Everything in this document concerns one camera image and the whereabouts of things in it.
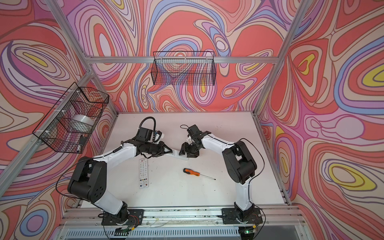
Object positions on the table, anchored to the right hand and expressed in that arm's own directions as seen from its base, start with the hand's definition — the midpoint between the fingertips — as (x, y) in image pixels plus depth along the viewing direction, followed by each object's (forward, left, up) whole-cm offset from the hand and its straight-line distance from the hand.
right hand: (184, 157), depth 91 cm
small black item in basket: (0, +50, +22) cm, 54 cm away
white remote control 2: (-9, +24, -2) cm, 26 cm away
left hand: (+1, +7, +6) cm, 9 cm away
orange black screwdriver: (-9, -4, -2) cm, 10 cm away
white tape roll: (+8, +49, +29) cm, 57 cm away
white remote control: (+1, +5, +3) cm, 6 cm away
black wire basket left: (+5, +55, +27) cm, 62 cm away
